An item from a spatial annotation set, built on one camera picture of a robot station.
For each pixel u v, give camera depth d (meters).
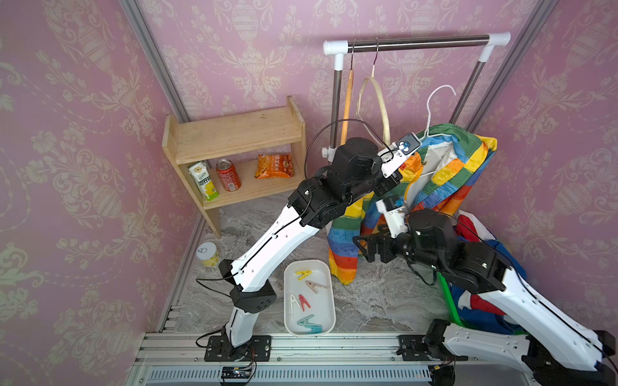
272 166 0.90
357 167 0.38
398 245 0.53
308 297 0.84
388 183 0.49
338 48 0.52
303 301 0.83
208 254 0.90
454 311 0.73
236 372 0.72
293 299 0.83
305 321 0.78
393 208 0.52
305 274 0.89
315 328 0.78
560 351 0.39
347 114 0.53
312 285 0.85
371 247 0.54
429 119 0.47
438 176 0.61
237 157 1.16
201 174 0.77
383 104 0.49
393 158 0.44
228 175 0.81
